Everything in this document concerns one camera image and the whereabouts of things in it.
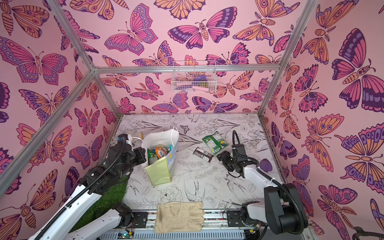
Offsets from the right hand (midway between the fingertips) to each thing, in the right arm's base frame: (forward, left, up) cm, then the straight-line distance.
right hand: (219, 156), depth 89 cm
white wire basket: (+42, +15, +28) cm, 52 cm away
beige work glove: (-31, +23, -6) cm, 39 cm away
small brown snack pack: (+4, +10, -5) cm, 12 cm away
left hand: (-7, +37, +20) cm, 43 cm away
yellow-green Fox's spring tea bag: (-4, +38, +8) cm, 39 cm away
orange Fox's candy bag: (-3, +33, +11) cm, 35 cm away
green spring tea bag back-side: (+13, +2, -4) cm, 13 cm away
